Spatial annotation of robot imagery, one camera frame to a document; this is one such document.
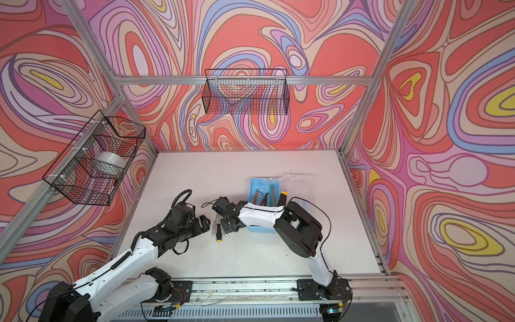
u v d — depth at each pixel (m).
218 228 0.88
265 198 0.99
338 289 0.70
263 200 0.98
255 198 0.99
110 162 0.71
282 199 0.90
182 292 0.72
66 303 0.44
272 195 0.91
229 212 0.70
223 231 0.80
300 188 0.91
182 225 0.64
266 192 1.01
